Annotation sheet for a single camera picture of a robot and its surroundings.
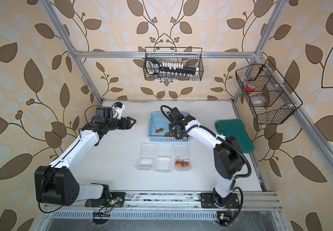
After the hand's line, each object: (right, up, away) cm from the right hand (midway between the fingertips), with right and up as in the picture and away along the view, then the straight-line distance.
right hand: (174, 129), depth 90 cm
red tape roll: (+43, +24, -8) cm, 50 cm away
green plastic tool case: (+42, 0, +5) cm, 42 cm away
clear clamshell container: (-17, -16, +1) cm, 23 cm away
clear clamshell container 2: (-7, -20, -2) cm, 22 cm away
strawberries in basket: (-12, -3, +11) cm, 17 cm away
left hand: (-27, +7, -7) cm, 29 cm away
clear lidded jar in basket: (+43, +17, -17) cm, 49 cm away
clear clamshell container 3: (+5, -14, +2) cm, 15 cm away
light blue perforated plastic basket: (-12, +1, +13) cm, 17 cm away
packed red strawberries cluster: (+5, -20, -5) cm, 21 cm away
